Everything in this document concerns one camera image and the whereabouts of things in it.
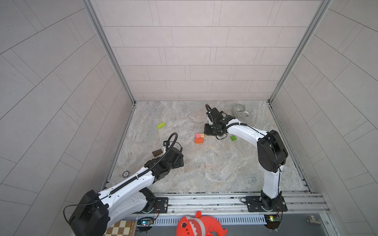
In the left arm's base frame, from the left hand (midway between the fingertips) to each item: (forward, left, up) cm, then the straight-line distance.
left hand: (179, 157), depth 84 cm
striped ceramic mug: (+36, -42, -2) cm, 55 cm away
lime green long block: (+25, +15, -4) cm, 29 cm away
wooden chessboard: (-32, +22, +1) cm, 39 cm away
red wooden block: (+12, -11, -3) cm, 17 cm away
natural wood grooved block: (+14, -14, +1) cm, 20 cm away
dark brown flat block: (+3, +13, 0) cm, 13 cm away
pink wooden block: (+14, -11, 0) cm, 18 cm away
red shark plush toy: (-31, -11, +5) cm, 33 cm away
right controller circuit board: (-29, -46, -3) cm, 55 cm away
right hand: (+16, -15, +2) cm, 22 cm away
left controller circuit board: (-31, +13, 0) cm, 33 cm away
